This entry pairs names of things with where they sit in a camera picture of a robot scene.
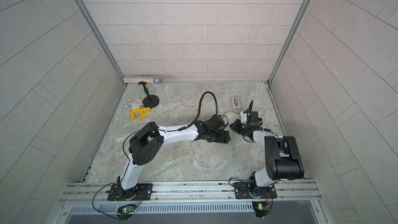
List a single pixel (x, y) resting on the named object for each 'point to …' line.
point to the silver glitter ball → (157, 80)
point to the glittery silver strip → (135, 80)
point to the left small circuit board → (126, 208)
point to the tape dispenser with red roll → (236, 103)
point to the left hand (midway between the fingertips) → (229, 140)
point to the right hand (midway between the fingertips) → (230, 123)
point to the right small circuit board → (261, 208)
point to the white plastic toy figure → (136, 104)
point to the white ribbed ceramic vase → (186, 144)
